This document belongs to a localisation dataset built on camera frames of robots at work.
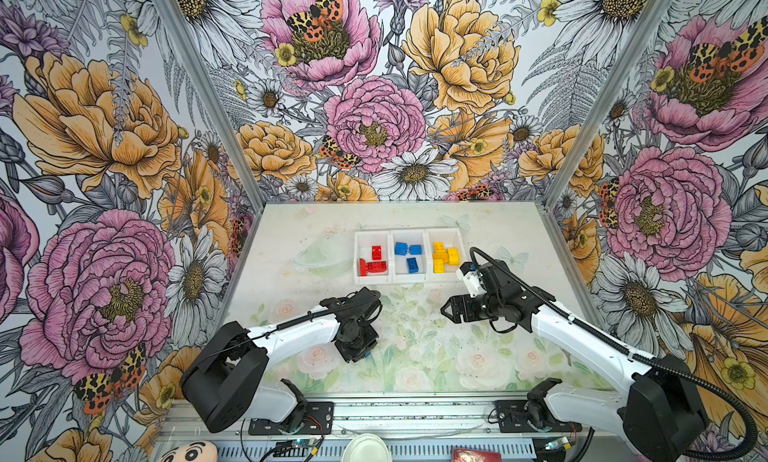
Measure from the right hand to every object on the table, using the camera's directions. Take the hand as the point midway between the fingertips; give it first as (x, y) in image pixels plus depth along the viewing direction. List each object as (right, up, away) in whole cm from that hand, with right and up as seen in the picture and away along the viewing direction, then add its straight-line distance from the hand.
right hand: (455, 318), depth 81 cm
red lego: (-27, +12, +18) cm, 35 cm away
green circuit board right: (+22, -27, -10) cm, 36 cm away
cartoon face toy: (-58, -23, -18) cm, 65 cm away
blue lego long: (-10, +12, +20) cm, 26 cm away
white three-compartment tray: (-11, +15, +25) cm, 31 cm away
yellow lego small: (-2, +12, +18) cm, 22 cm away
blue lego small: (-9, +17, +26) cm, 32 cm away
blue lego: (-14, +17, +25) cm, 33 cm away
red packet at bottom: (0, -25, -15) cm, 30 cm away
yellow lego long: (-1, +17, +24) cm, 29 cm away
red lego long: (-23, +11, +24) cm, 35 cm away
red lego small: (-23, +16, +24) cm, 36 cm away
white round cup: (-23, -29, -8) cm, 38 cm away
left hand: (-23, -11, +1) cm, 26 cm away
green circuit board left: (-38, -26, -10) cm, 47 cm away
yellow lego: (+3, +15, +20) cm, 26 cm away
